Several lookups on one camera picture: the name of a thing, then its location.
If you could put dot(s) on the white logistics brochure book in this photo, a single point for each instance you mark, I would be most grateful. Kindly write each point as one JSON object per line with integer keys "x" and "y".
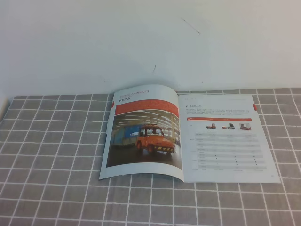
{"x": 192, "y": 137}

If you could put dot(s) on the grey checked tablecloth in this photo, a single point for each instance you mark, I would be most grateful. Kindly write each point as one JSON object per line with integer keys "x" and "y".
{"x": 51, "y": 149}

